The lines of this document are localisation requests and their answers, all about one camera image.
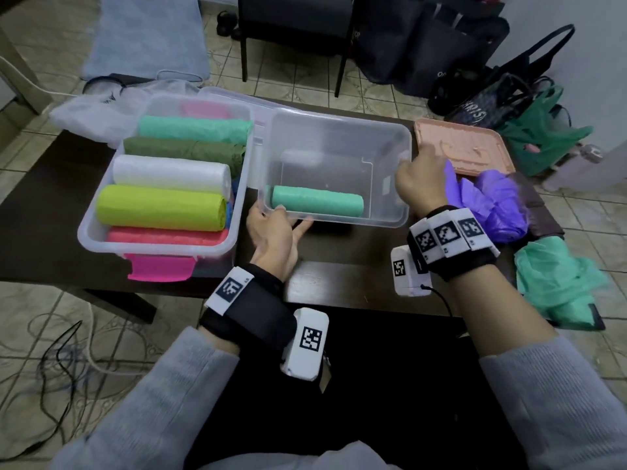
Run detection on black right camera cable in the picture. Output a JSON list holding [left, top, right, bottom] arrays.
[[421, 284, 454, 319]]

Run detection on green plastic bag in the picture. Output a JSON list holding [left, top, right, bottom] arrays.
[[499, 85, 594, 177]]

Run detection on person's right hand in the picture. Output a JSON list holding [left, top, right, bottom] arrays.
[[395, 144, 454, 219]]

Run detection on blue-grey floor mat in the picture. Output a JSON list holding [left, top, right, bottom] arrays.
[[80, 0, 210, 84]]

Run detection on person's right forearm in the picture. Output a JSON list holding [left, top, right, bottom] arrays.
[[448, 261, 627, 470]]

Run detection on black left wristband with markers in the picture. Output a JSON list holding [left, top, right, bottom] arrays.
[[199, 262, 297, 351]]

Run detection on translucent zipper bag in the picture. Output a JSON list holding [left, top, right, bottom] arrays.
[[48, 78, 199, 148]]

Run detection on white bag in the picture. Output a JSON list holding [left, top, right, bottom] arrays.
[[113, 155, 232, 199]]

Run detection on large clear storage bin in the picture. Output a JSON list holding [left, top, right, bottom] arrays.
[[77, 92, 255, 282]]

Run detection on person's black trousers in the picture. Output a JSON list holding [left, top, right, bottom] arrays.
[[184, 303, 530, 470]]

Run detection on olive green bag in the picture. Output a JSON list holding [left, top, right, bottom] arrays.
[[123, 136, 246, 178]]

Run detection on small clear plastic bin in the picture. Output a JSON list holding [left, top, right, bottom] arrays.
[[258, 108, 412, 229]]

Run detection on pair of black shoes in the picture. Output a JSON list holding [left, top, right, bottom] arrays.
[[215, 10, 244, 40]]

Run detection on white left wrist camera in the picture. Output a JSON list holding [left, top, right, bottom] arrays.
[[280, 307, 330, 383]]

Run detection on red plastic bag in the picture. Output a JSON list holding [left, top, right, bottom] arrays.
[[106, 226, 230, 247]]

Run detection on black wristband with markers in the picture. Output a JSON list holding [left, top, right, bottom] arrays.
[[407, 205, 500, 282], [199, 262, 297, 351]]

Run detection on tangled dark floor cables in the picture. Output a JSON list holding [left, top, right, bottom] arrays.
[[0, 307, 153, 463]]

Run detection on pale pink bottle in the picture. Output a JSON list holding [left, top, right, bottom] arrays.
[[541, 144, 603, 191]]

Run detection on black right wristband with markers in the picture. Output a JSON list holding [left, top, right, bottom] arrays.
[[407, 205, 500, 282]]

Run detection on thick white floor cable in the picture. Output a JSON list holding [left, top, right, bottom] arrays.
[[83, 300, 148, 377]]

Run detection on person's left forearm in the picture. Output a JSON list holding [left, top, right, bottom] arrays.
[[48, 325, 241, 470]]

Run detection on yellow-green bag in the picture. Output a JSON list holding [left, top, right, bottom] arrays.
[[96, 184, 227, 232]]

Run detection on brown bag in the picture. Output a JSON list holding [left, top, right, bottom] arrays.
[[509, 172, 565, 239]]

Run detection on person's left hand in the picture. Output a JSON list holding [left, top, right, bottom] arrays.
[[246, 205, 314, 282]]

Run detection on clear lid pink handle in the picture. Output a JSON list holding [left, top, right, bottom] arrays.
[[198, 86, 295, 116]]

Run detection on purple bag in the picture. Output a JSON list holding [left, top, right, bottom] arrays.
[[443, 160, 483, 211], [462, 168, 530, 243]]

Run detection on black chair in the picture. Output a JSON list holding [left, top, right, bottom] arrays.
[[237, 0, 356, 97]]

